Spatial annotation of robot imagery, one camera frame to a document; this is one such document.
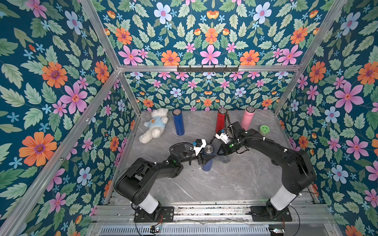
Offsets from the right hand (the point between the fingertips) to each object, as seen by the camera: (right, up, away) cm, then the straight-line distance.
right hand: (221, 150), depth 86 cm
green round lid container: (+33, +12, +17) cm, 39 cm away
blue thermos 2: (-8, +3, -12) cm, 14 cm away
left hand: (-5, +2, -10) cm, 11 cm away
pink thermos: (+19, +19, +9) cm, 28 cm away
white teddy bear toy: (-44, +15, +15) cm, 48 cm away
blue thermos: (-26, +20, +6) cm, 34 cm away
